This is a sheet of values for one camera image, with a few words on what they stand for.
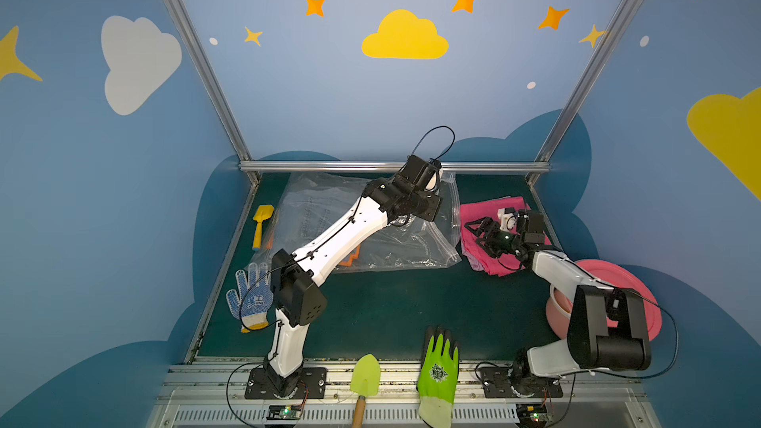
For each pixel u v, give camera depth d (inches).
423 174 23.6
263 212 42.4
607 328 19.0
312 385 29.1
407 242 33.7
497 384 29.1
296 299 20.9
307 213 39.6
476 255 37.7
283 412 28.0
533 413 28.2
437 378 29.4
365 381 29.5
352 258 38.1
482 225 32.3
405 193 22.4
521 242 28.0
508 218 32.1
